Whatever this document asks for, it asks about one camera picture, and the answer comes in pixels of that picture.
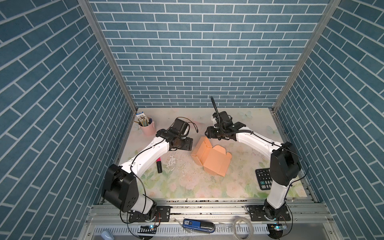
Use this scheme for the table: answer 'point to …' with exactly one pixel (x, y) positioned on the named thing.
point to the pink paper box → (214, 160)
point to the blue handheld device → (199, 225)
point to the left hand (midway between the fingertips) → (190, 145)
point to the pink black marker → (159, 165)
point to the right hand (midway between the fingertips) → (208, 133)
